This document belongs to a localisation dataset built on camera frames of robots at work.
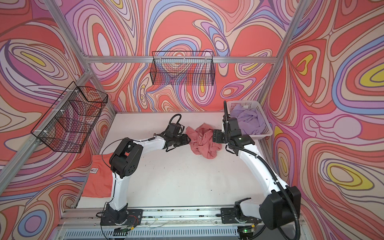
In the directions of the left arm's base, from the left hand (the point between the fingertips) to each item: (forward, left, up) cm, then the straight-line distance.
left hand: (192, 139), depth 99 cm
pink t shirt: (-5, -6, +5) cm, 9 cm away
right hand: (-9, -17, +15) cm, 24 cm away
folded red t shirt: (-27, +53, -3) cm, 60 cm away
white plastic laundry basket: (+4, -51, +4) cm, 51 cm away
